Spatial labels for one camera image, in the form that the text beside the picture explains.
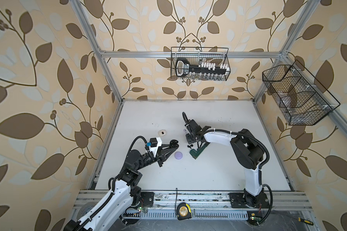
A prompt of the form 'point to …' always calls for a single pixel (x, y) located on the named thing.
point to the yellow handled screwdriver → (300, 219)
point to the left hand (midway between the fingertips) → (174, 148)
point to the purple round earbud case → (178, 155)
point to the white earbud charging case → (162, 133)
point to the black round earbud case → (173, 144)
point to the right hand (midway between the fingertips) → (191, 138)
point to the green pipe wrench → (195, 153)
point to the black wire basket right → (303, 99)
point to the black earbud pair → (189, 146)
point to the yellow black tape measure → (183, 211)
